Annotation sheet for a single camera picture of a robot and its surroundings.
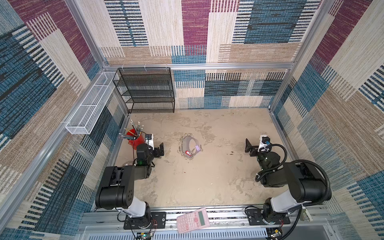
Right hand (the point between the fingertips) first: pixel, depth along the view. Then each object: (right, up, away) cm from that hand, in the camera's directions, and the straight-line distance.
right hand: (255, 140), depth 90 cm
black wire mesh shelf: (-71, +35, +19) cm, 81 cm away
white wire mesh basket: (-88, +11, -20) cm, 91 cm away
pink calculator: (-37, -37, -17) cm, 55 cm away
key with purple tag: (-34, -6, +10) cm, 36 cm away
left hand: (-61, -2, +4) cm, 61 cm away
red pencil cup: (-72, +1, -1) cm, 72 cm away
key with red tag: (-40, -9, +6) cm, 42 cm away
